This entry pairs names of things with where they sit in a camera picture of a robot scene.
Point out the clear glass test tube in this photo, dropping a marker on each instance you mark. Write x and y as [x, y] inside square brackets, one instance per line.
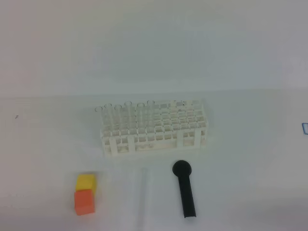
[143, 209]

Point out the white test tube rack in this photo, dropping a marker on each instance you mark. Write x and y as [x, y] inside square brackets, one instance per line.
[177, 125]

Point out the black plastic scoop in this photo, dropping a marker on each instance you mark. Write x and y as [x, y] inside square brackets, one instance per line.
[182, 170]

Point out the yellow foam cube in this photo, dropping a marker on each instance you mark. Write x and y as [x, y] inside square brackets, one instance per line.
[86, 182]

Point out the orange foam cube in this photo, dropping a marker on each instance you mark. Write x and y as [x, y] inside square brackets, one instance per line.
[84, 202]

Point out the blue outlined sticker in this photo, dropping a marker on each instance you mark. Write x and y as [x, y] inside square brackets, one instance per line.
[305, 128]

